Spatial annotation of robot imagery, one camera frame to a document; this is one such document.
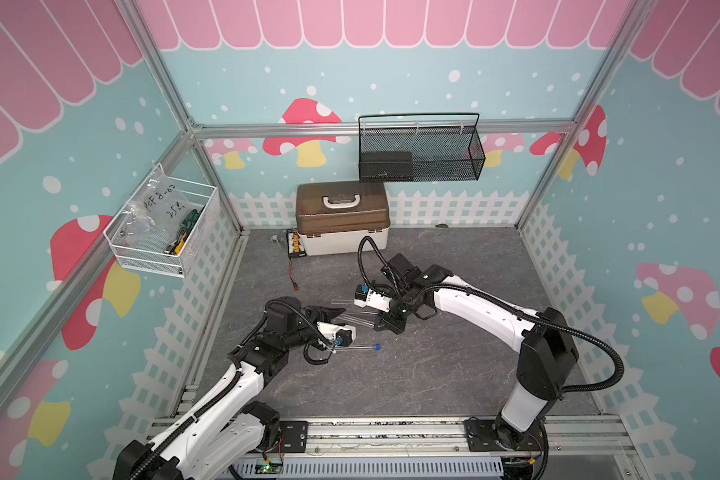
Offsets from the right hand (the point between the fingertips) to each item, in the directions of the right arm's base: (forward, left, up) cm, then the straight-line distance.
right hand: (378, 323), depth 81 cm
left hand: (+1, +10, +3) cm, 11 cm away
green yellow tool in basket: (+16, +47, +23) cm, 55 cm away
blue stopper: (-1, 0, -13) cm, 13 cm away
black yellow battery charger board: (+39, +31, -9) cm, 50 cm away
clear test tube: (0, +6, +3) cm, 7 cm away
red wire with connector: (+31, +32, -12) cm, 46 cm away
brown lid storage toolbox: (+35, +14, +7) cm, 38 cm away
